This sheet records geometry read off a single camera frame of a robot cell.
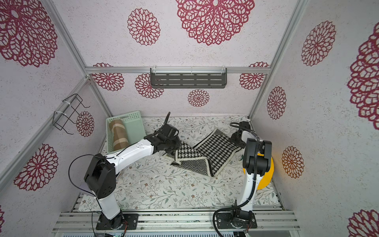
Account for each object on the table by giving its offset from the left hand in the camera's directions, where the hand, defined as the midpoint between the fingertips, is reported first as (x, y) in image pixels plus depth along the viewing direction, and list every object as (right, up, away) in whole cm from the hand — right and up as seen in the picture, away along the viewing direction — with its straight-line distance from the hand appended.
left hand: (181, 144), depth 88 cm
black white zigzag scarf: (+17, -9, +9) cm, 21 cm away
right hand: (+38, +2, +17) cm, 42 cm away
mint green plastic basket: (-39, +11, +29) cm, 50 cm away
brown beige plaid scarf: (-42, +3, +12) cm, 44 cm away
